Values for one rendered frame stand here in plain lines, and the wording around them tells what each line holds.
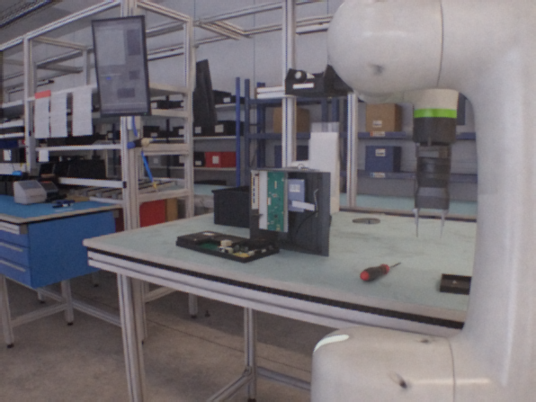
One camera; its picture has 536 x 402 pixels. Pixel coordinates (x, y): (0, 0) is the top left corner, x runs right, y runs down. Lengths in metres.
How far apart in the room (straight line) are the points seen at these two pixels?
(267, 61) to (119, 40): 3.94
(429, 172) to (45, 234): 1.95
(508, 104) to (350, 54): 0.17
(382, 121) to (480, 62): 4.24
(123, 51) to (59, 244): 1.08
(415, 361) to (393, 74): 0.31
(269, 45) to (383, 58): 5.58
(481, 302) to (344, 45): 0.32
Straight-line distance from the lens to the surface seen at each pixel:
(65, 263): 2.44
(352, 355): 0.46
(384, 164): 4.67
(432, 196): 0.92
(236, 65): 6.28
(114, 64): 2.26
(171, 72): 7.14
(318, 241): 1.04
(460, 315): 0.74
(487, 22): 0.48
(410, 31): 0.46
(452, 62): 0.47
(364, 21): 0.46
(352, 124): 2.37
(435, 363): 0.47
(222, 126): 5.65
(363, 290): 0.79
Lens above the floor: 1.26
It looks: 7 degrees down
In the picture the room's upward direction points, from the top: straight up
